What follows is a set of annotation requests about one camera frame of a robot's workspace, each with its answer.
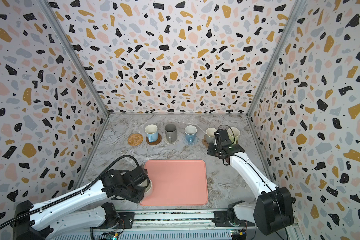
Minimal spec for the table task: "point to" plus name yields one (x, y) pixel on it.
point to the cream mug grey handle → (210, 135)
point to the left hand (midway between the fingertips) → (145, 196)
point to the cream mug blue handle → (152, 131)
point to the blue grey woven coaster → (187, 143)
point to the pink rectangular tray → (177, 182)
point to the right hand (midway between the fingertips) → (211, 145)
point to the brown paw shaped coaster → (204, 142)
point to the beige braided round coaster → (169, 143)
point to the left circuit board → (111, 235)
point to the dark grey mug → (171, 132)
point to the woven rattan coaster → (135, 139)
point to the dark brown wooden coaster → (155, 142)
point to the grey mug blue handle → (190, 132)
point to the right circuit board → (238, 234)
